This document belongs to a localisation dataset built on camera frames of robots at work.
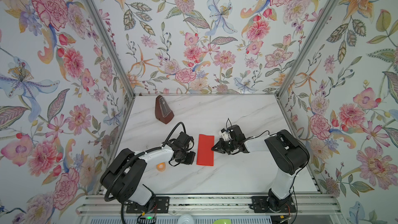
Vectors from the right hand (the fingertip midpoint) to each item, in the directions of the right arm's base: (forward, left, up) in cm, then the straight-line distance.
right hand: (211, 148), depth 93 cm
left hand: (-9, +9, +1) cm, 13 cm away
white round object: (-36, +11, +6) cm, 38 cm away
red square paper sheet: (-4, +4, -1) cm, 6 cm away
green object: (-35, -5, -1) cm, 36 cm away
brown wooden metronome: (+19, +31, +10) cm, 38 cm away
